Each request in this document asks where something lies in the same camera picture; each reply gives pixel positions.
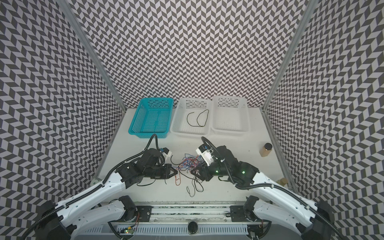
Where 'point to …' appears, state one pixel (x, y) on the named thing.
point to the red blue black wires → (186, 164)
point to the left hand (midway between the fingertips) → (178, 173)
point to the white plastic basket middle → (192, 118)
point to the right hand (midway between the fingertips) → (194, 169)
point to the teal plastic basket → (153, 116)
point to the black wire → (207, 115)
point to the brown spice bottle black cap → (265, 150)
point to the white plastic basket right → (230, 115)
